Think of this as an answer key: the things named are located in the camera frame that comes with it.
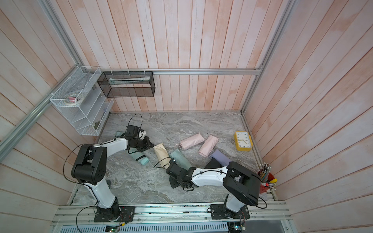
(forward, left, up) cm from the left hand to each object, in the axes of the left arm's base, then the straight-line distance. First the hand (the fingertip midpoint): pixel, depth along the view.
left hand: (154, 146), depth 96 cm
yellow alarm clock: (+5, -62, 0) cm, 62 cm away
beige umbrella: (-6, -6, -1) cm, 9 cm away
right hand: (-21, -14, -4) cm, 25 cm away
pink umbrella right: (+1, -37, -1) cm, 37 cm away
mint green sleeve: (-9, -18, -1) cm, 20 cm away
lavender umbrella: (-9, -46, -2) cm, 47 cm away
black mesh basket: (+35, +19, +25) cm, 47 cm away
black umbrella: (-12, -38, -1) cm, 40 cm away
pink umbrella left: (+4, -24, -1) cm, 25 cm away
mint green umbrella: (-8, +7, 0) cm, 11 cm away
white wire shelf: (+3, +33, +24) cm, 41 cm away
